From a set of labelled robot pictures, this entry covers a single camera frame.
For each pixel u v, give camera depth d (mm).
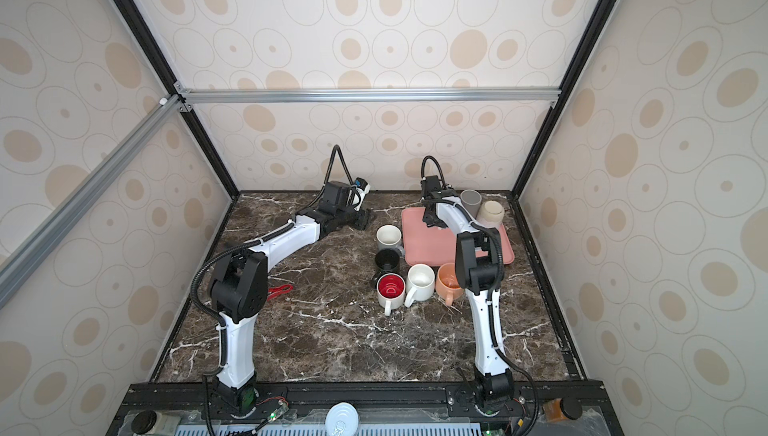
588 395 763
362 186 853
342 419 665
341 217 788
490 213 1023
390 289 919
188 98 901
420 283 856
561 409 649
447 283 912
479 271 625
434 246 1039
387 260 944
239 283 533
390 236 996
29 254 524
